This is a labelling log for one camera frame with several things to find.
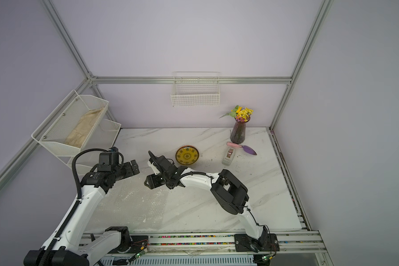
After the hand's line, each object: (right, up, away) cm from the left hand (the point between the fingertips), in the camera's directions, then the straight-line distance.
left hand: (128, 171), depth 80 cm
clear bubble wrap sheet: (-2, -18, +5) cm, 19 cm away
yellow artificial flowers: (+59, +31, +15) cm, 68 cm away
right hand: (+7, -8, +2) cm, 11 cm away
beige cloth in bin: (-22, +20, -2) cm, 29 cm away
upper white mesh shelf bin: (-27, +20, -4) cm, 34 cm away
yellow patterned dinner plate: (+27, +6, +24) cm, 36 cm away
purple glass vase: (+60, +19, +27) cm, 68 cm away
